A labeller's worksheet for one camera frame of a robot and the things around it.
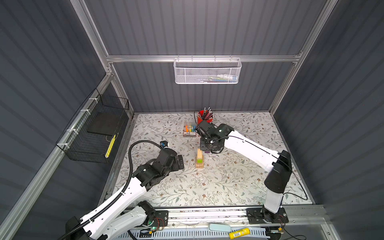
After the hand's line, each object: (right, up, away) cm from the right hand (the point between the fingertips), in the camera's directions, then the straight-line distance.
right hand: (205, 148), depth 81 cm
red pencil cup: (+1, +20, +21) cm, 29 cm away
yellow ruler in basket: (-45, -1, -16) cm, 47 cm away
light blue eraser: (+6, -35, -12) cm, 38 cm away
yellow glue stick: (+15, -37, -13) cm, 42 cm away
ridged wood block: (-3, -4, +3) cm, 6 cm away
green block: (-3, -8, +4) cm, 10 cm away
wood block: (-3, -12, +8) cm, 14 cm away
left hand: (-16, -5, -5) cm, 17 cm away
